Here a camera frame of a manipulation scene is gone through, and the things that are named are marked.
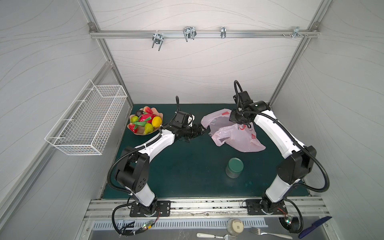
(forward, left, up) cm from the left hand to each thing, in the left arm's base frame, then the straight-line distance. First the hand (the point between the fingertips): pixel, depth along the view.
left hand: (205, 130), depth 85 cm
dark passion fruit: (+19, +47, -7) cm, 51 cm away
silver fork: (-45, -25, -15) cm, 54 cm away
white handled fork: (-48, -11, -17) cm, 52 cm away
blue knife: (-42, -53, -16) cm, 69 cm away
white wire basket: (-9, +57, +16) cm, 60 cm away
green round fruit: (+14, +48, -7) cm, 51 cm away
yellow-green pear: (+6, +36, -7) cm, 38 cm away
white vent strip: (-45, +48, -16) cm, 68 cm away
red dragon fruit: (+13, +40, -6) cm, 43 cm away
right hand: (+7, -18, +7) cm, 20 cm away
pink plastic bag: (-5, -10, +5) cm, 13 cm away
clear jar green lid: (-19, -16, -5) cm, 25 cm away
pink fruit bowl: (+6, +44, -10) cm, 45 cm away
